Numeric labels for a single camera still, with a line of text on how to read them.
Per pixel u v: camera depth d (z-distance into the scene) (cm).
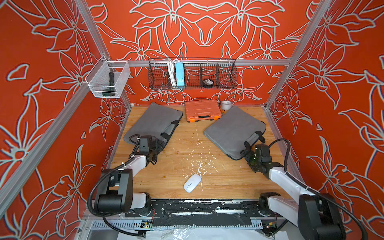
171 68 88
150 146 73
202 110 115
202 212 73
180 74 90
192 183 79
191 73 99
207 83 95
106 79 92
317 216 41
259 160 68
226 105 115
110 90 80
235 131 100
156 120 108
